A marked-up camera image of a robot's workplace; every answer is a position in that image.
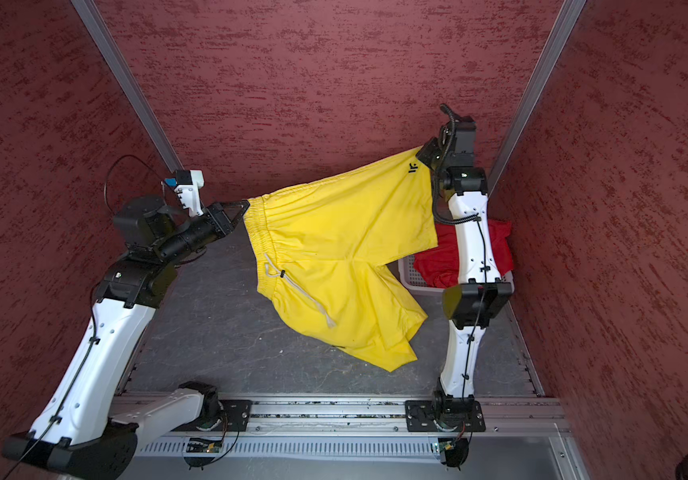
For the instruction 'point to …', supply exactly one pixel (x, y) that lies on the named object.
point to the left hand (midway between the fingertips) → (249, 209)
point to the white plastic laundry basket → (420, 293)
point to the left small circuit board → (201, 445)
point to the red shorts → (440, 267)
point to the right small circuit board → (446, 443)
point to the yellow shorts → (326, 252)
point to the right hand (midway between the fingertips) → (423, 147)
